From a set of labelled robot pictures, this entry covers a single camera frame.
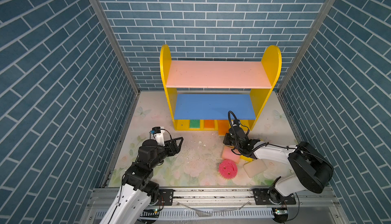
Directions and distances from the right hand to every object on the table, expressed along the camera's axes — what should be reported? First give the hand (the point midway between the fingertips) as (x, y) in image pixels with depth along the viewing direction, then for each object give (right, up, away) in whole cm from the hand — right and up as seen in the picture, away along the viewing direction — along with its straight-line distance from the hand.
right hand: (222, 134), depth 91 cm
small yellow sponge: (+8, -6, -25) cm, 27 cm away
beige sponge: (+17, -17, -8) cm, 25 cm away
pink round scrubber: (+1, -16, -11) cm, 20 cm away
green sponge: (-18, +5, +8) cm, 20 cm away
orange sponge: (-8, +5, +10) cm, 14 cm away
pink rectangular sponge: (+2, -10, -5) cm, 12 cm away
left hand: (-23, 0, -17) cm, 29 cm away
